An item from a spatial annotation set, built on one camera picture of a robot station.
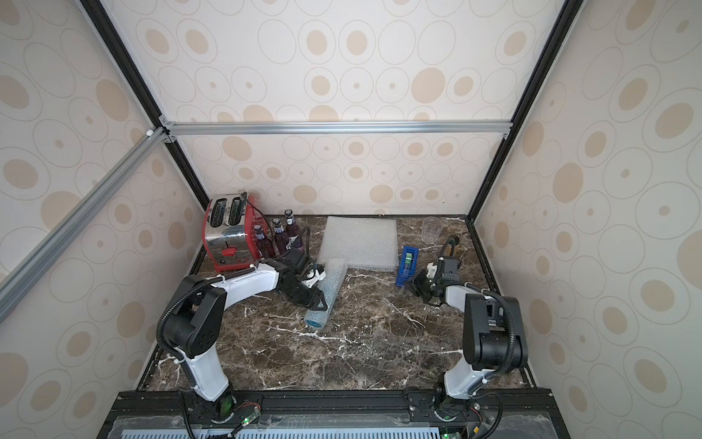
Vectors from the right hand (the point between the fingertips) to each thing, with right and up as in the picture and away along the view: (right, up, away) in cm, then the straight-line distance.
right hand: (414, 281), depth 94 cm
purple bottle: (-53, +12, -1) cm, 54 cm away
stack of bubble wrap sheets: (-17, +13, +15) cm, 26 cm away
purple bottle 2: (-44, +18, +6) cm, 48 cm away
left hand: (-30, -7, -5) cm, 31 cm away
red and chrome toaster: (-61, +17, -4) cm, 63 cm away
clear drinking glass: (+11, +20, +18) cm, 29 cm away
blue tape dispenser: (-2, +5, +3) cm, 6 cm away
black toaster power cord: (-60, +29, +2) cm, 67 cm away
